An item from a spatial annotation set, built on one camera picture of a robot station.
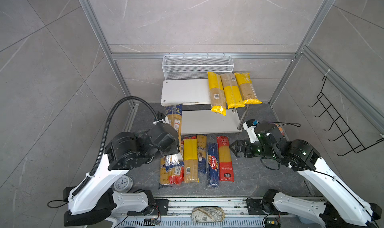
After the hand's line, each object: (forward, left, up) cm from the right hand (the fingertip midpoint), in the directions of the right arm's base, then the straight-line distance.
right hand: (237, 144), depth 65 cm
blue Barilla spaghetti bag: (0, +9, -24) cm, 25 cm away
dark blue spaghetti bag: (+5, +15, -25) cm, 30 cm away
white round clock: (-9, +58, -24) cm, 63 cm away
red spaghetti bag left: (-6, +29, -26) cm, 39 cm away
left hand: (-2, +25, +9) cm, 27 cm away
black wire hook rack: (+10, -47, +5) cm, 49 cm away
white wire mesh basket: (+59, +26, +3) cm, 65 cm away
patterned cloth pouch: (-23, +14, -24) cm, 36 cm away
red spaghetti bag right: (-4, +2, -25) cm, 25 cm away
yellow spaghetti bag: (+2, +22, -23) cm, 31 cm away
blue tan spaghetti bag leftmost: (-5, +36, -24) cm, 44 cm away
